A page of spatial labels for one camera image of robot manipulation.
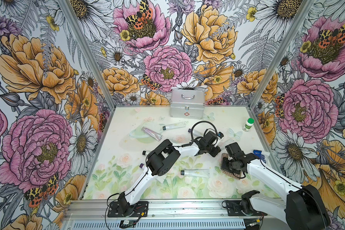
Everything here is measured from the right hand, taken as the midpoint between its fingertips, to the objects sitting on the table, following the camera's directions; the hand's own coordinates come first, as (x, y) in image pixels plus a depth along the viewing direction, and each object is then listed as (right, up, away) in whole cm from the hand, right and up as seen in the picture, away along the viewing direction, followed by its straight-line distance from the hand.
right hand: (224, 170), depth 85 cm
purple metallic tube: (-42, +18, +18) cm, 49 cm away
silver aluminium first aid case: (-19, +41, +21) cm, 50 cm away
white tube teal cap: (-26, +25, +24) cm, 44 cm away
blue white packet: (+25, +8, +9) cm, 27 cm away
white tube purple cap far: (-14, +20, +19) cm, 30 cm away
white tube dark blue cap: (-13, -2, +1) cm, 13 cm away
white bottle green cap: (+22, +26, +15) cm, 37 cm away
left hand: (-1, +9, +11) cm, 14 cm away
